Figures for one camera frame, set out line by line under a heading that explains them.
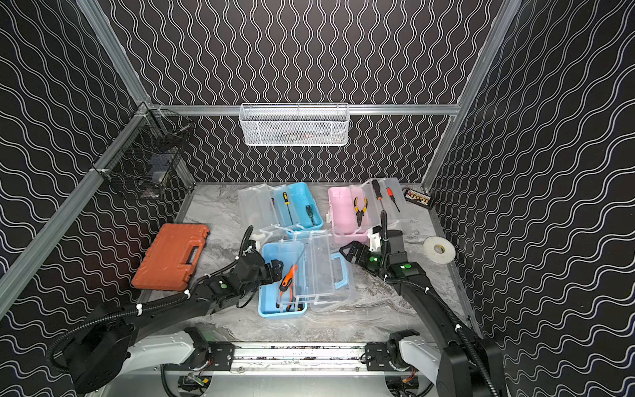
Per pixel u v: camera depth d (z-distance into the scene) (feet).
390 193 3.29
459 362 1.33
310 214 3.52
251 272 2.11
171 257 2.95
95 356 1.36
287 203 3.39
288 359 2.46
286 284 2.55
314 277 2.80
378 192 3.30
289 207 3.36
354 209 3.30
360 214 3.28
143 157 3.03
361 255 2.39
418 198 3.70
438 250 3.21
